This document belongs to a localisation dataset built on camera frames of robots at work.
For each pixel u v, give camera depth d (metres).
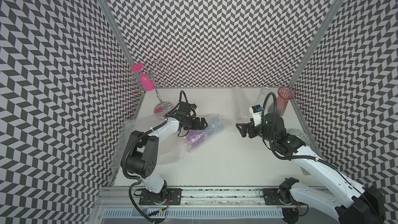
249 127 0.67
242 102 1.05
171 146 0.86
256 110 0.66
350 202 0.39
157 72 0.81
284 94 0.91
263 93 0.93
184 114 0.73
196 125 0.81
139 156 0.45
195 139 0.82
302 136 0.89
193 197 0.74
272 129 0.56
